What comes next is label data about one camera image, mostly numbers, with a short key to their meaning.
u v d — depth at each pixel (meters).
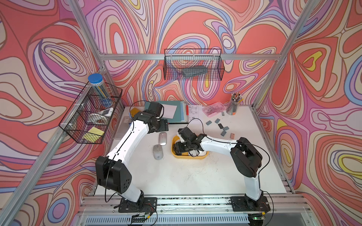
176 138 0.93
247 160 0.50
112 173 0.42
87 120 0.75
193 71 0.88
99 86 0.72
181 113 1.12
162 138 0.99
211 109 1.17
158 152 0.90
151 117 0.57
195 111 1.16
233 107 1.11
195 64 0.96
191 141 0.71
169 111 1.15
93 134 0.63
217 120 1.11
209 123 1.09
